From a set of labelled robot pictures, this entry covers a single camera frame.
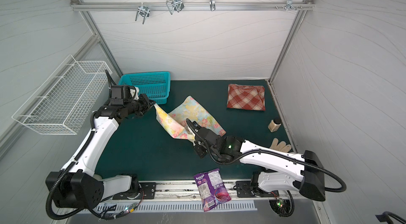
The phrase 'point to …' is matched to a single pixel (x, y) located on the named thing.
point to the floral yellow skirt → (191, 111)
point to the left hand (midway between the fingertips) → (158, 98)
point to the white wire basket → (64, 102)
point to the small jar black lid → (277, 121)
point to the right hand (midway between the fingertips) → (197, 137)
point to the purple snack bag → (212, 188)
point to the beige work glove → (281, 146)
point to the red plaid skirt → (246, 97)
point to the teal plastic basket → (156, 85)
